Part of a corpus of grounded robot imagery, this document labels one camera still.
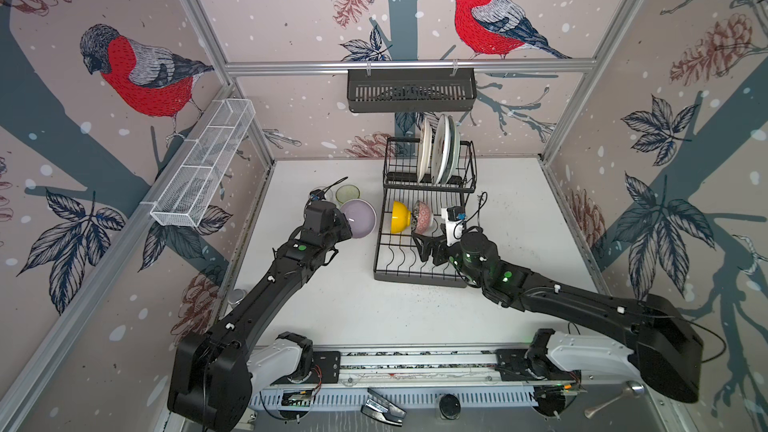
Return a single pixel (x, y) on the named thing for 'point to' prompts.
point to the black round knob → (450, 406)
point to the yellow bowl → (401, 217)
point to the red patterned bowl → (421, 217)
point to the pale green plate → (454, 152)
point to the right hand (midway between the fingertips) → (424, 234)
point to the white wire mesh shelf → (185, 199)
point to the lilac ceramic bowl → (361, 217)
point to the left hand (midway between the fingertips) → (344, 218)
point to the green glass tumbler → (347, 192)
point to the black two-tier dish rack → (423, 178)
